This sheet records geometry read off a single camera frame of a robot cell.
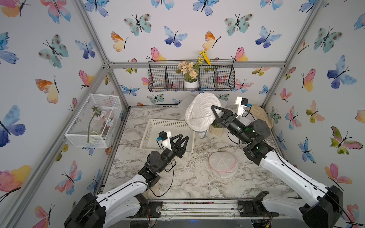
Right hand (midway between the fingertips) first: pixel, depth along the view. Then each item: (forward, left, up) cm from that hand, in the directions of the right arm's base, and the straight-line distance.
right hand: (213, 107), depth 57 cm
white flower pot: (+35, +8, -15) cm, 39 cm away
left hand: (-2, +11, -18) cm, 22 cm away
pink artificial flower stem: (+7, +58, -13) cm, 60 cm away
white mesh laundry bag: (-7, -11, -41) cm, 43 cm away
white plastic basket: (+22, +37, -44) cm, 62 cm away
